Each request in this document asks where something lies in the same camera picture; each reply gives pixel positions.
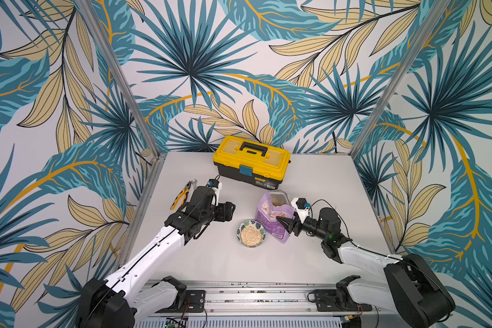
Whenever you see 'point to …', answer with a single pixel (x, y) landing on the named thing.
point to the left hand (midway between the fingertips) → (226, 208)
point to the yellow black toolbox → (260, 163)
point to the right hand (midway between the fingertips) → (272, 219)
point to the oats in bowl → (251, 236)
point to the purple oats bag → (271, 204)
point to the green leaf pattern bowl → (253, 223)
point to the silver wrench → (194, 183)
